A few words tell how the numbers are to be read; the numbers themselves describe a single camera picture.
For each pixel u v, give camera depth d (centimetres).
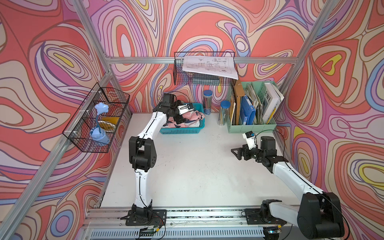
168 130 102
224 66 84
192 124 102
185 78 102
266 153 66
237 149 78
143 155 55
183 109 82
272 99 93
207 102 110
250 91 99
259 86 106
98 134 66
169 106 75
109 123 70
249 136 75
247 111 96
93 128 66
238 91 90
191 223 72
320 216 40
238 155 77
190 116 101
